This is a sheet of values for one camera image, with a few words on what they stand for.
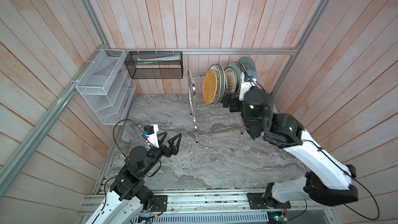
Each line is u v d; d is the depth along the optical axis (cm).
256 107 36
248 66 74
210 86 79
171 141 58
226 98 50
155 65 104
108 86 73
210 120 107
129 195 48
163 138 69
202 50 98
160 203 73
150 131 57
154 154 57
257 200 73
